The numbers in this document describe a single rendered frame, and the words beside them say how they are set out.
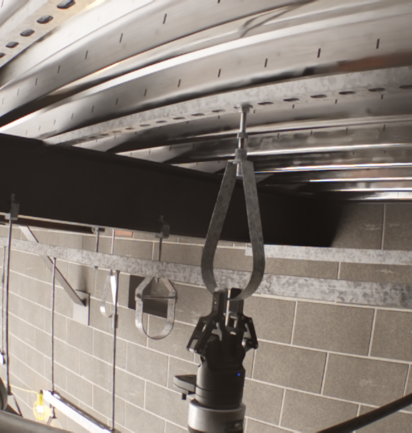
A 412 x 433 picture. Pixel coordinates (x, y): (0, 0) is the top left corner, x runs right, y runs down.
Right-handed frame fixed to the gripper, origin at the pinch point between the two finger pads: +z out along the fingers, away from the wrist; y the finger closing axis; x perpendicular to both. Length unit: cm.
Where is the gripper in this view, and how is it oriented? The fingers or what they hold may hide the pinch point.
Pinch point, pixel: (228, 299)
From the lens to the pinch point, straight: 84.1
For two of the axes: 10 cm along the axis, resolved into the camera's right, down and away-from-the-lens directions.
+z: 0.9, -9.9, 0.8
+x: -6.8, 0.0, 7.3
